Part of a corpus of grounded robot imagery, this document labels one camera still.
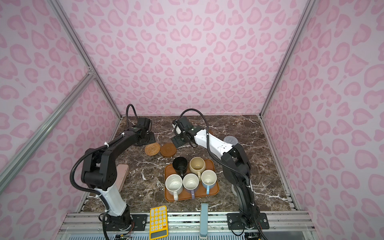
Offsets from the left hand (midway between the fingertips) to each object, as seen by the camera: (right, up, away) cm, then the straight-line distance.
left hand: (150, 137), depth 96 cm
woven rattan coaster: (-1, -8, +5) cm, 9 cm away
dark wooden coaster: (+10, -8, +4) cm, 14 cm away
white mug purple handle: (+26, -25, -11) cm, 38 cm away
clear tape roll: (+50, -28, -14) cm, 59 cm away
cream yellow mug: (+30, -17, -5) cm, 34 cm away
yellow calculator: (+11, -40, -24) cm, 48 cm away
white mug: (+17, -26, -12) cm, 33 cm away
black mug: (+19, -16, -6) cm, 26 cm away
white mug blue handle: (+37, -23, -10) cm, 44 cm away
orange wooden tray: (+32, -29, -14) cm, 46 cm away
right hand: (+20, +1, -5) cm, 20 cm away
